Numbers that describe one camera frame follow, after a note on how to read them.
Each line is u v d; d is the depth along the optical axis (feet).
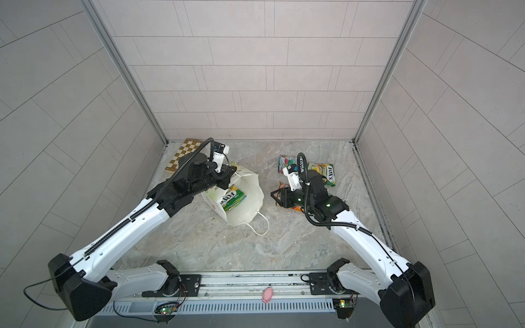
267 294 2.25
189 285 2.34
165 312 2.13
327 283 2.32
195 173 1.78
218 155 1.99
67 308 1.24
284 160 3.44
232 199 2.89
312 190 1.84
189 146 3.66
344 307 2.23
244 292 2.32
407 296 1.20
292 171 2.19
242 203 2.90
